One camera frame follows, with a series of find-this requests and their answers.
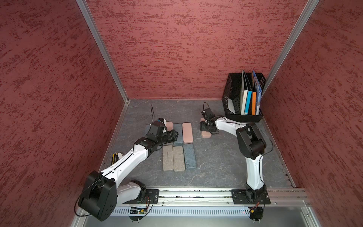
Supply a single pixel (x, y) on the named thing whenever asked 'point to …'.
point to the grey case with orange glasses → (168, 158)
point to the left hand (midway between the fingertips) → (173, 137)
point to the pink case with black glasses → (187, 133)
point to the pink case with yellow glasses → (205, 134)
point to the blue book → (258, 92)
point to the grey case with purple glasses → (189, 156)
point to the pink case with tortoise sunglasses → (169, 126)
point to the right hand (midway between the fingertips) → (204, 130)
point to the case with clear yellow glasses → (178, 127)
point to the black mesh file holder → (231, 97)
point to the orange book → (254, 98)
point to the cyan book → (248, 102)
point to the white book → (244, 96)
